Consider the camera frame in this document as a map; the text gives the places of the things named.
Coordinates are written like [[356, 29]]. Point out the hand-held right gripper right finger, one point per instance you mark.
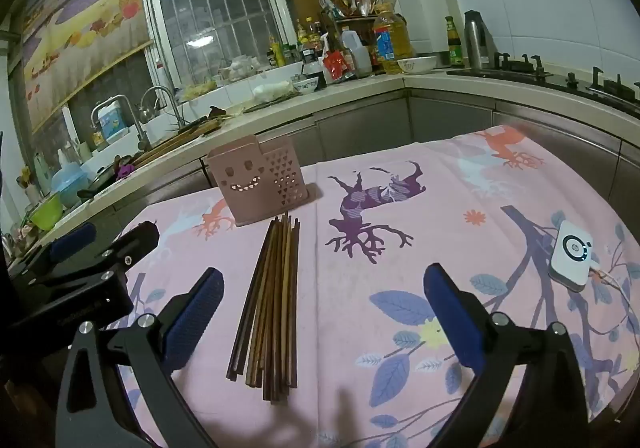
[[450, 318]]

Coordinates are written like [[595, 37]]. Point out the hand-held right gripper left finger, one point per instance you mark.
[[197, 313]]

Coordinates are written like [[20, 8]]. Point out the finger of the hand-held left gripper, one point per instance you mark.
[[72, 240], [135, 243]]

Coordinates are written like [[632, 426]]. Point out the bundle of wooden chopsticks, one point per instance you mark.
[[272, 308]]

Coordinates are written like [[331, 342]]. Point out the pink smiley chopstick holder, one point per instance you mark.
[[240, 200]]

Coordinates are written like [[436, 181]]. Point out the green plastic bowl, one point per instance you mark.
[[47, 217]]

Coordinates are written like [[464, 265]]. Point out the blue plastic lid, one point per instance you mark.
[[70, 185]]

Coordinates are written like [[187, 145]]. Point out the pink printed tablecloth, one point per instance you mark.
[[400, 208]]

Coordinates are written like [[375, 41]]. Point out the white detergent jug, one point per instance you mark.
[[112, 122]]

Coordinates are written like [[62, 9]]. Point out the tall steel faucet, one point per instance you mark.
[[134, 120]]

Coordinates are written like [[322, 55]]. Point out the white power bank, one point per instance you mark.
[[570, 258]]

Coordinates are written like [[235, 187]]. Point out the curved steel faucet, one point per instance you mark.
[[161, 88]]

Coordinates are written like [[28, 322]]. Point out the white cloth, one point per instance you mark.
[[272, 90]]

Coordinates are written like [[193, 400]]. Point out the blue patterned bowl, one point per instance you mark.
[[306, 86]]

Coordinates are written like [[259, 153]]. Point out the white ceramic bowl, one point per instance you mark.
[[417, 65]]

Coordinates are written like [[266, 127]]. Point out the black gas stove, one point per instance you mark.
[[540, 77]]

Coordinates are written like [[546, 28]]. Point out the row of sauce bottles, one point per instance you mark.
[[310, 45]]

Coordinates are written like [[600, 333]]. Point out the red snack packet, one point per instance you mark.
[[336, 66]]

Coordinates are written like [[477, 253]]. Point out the green glass bottle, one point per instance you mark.
[[453, 47]]

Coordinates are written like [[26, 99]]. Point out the steel thermos flask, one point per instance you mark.
[[475, 42]]

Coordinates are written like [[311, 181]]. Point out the white plastic jug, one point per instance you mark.
[[357, 55]]

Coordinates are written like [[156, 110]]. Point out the large cooking oil bottle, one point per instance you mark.
[[395, 42]]

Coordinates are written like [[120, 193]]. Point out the rack of seasoning packets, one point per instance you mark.
[[357, 0]]

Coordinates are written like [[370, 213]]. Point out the fruit print wall poster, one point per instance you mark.
[[85, 22]]

